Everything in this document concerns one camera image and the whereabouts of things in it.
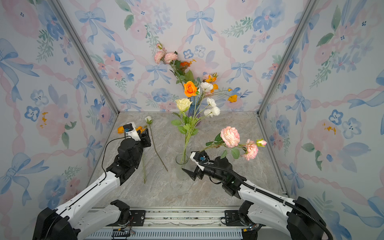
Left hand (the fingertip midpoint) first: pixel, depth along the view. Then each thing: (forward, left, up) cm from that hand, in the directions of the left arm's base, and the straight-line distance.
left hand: (145, 128), depth 76 cm
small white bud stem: (+26, +9, -22) cm, 36 cm away
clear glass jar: (-12, -19, -10) cm, 25 cm away
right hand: (-13, -22, -7) cm, 27 cm away
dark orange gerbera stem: (+38, -21, +7) cm, 44 cm away
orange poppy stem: (+23, -49, +1) cm, 54 cm away
